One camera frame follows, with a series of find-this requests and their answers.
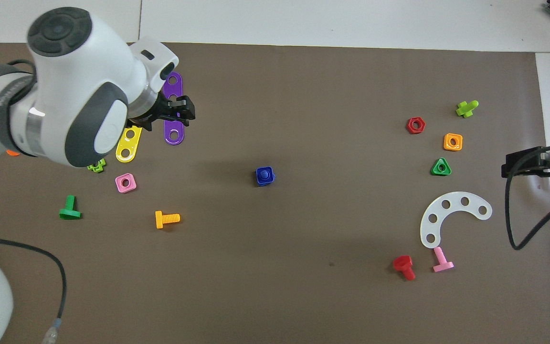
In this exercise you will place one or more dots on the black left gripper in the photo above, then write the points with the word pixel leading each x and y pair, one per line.
pixel 166 109

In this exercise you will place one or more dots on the white curved perforated strip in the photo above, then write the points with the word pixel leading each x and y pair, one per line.
pixel 455 201

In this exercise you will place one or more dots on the red plastic screw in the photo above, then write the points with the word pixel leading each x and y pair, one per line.
pixel 403 263

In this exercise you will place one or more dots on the green plastic screw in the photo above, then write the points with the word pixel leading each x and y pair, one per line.
pixel 70 212

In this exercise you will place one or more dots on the orange heart-shaped plate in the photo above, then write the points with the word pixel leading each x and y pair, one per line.
pixel 12 153

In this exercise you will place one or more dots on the yellow three-hole strip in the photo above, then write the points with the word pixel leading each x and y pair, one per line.
pixel 129 144

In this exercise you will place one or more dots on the blue square plastic nut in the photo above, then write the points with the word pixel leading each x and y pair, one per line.
pixel 259 181

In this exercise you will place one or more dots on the green triangle plastic nut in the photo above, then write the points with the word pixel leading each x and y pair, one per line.
pixel 435 172

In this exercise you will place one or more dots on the orange plastic screw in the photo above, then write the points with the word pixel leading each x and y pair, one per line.
pixel 160 220

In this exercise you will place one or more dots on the pink square plastic nut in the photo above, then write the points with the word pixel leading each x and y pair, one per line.
pixel 119 188

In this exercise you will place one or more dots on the pink plastic screw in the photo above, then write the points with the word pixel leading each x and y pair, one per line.
pixel 443 265

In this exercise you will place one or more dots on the lime green cross-head screw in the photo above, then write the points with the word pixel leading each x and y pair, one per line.
pixel 466 110

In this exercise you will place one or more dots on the purple four-hole strip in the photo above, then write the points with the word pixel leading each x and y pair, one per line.
pixel 170 129

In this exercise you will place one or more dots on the red hexagon plastic nut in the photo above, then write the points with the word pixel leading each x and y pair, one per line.
pixel 409 130

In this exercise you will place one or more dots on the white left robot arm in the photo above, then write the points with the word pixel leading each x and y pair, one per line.
pixel 79 71

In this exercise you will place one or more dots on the orange square plastic nut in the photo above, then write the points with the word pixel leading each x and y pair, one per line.
pixel 447 147

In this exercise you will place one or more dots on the lime green flower nut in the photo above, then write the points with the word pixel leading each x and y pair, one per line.
pixel 102 166

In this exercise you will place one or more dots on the brown table mat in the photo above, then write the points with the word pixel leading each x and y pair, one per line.
pixel 275 286

